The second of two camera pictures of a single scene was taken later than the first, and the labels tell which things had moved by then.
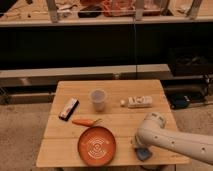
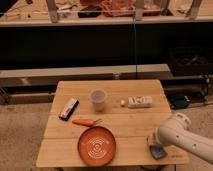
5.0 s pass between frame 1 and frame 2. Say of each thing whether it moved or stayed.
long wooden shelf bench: stayed
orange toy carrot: stayed
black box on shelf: stayed
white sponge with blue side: moved
